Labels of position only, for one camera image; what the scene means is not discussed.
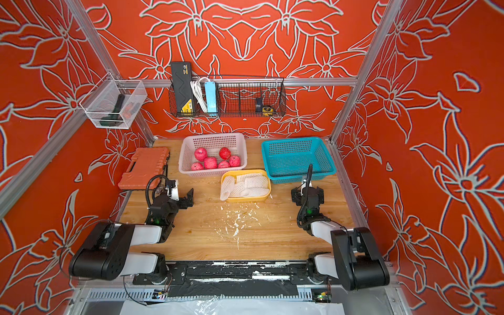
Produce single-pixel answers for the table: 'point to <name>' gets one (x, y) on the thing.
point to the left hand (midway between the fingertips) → (183, 188)
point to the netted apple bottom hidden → (224, 153)
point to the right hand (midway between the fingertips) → (304, 186)
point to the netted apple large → (200, 154)
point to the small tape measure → (266, 109)
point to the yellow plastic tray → (235, 172)
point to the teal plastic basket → (287, 161)
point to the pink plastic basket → (213, 144)
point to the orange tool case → (146, 163)
